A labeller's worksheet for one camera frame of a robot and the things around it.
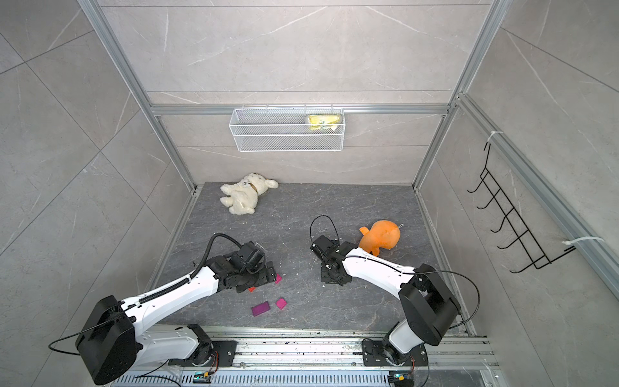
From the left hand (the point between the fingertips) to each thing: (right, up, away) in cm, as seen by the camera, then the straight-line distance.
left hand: (270, 274), depth 83 cm
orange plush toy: (+43, +13, +10) cm, 45 cm away
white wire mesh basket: (+4, +57, +18) cm, 60 cm away
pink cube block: (+4, -11, 0) cm, 11 cm away
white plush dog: (-16, +28, +20) cm, 38 cm away
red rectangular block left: (-7, -6, +2) cm, 10 cm away
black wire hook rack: (+72, +16, -21) cm, 76 cm away
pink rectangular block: (+3, -3, +5) cm, 6 cm away
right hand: (+22, -2, +2) cm, 23 cm away
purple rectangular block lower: (-3, -12, 0) cm, 13 cm away
